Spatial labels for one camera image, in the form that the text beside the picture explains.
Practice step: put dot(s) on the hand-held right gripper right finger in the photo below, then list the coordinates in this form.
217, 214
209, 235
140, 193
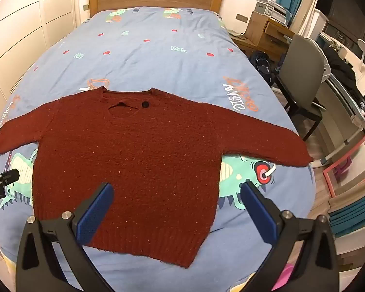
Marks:
259, 219

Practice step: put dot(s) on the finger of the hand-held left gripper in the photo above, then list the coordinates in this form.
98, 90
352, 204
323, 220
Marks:
7, 176

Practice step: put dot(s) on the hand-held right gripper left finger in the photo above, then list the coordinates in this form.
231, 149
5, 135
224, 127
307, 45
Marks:
95, 216

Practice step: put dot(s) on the dark red knit sweater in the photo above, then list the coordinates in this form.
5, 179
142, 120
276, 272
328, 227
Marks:
140, 158

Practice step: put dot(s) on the pink plastic object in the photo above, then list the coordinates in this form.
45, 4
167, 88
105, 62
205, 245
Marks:
284, 275

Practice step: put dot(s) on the stack of teal cushions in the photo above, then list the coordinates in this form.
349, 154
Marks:
356, 213

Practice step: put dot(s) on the white desk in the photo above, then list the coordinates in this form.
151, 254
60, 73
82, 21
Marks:
343, 112

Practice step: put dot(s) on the white wardrobe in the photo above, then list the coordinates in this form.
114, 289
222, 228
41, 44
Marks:
27, 21

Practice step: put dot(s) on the black backpack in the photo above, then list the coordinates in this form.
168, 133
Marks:
261, 67

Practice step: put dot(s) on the grey chair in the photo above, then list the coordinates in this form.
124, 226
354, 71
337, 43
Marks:
301, 67

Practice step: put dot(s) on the black jacket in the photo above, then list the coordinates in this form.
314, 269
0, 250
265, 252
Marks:
343, 73

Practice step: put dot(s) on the blue printed bed blanket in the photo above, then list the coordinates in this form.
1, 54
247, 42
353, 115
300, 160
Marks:
155, 51

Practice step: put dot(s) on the wooden nightstand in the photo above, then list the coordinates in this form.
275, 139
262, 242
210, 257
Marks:
241, 41

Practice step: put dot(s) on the brown cardboard box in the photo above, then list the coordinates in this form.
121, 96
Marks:
261, 33

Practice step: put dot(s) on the white desk lamp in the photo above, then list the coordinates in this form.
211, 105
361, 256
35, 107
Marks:
364, 47

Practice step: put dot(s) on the white printer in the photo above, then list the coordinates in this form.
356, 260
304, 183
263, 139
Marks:
272, 9

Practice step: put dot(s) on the pink frame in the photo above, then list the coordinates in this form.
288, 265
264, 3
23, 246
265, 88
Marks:
330, 178

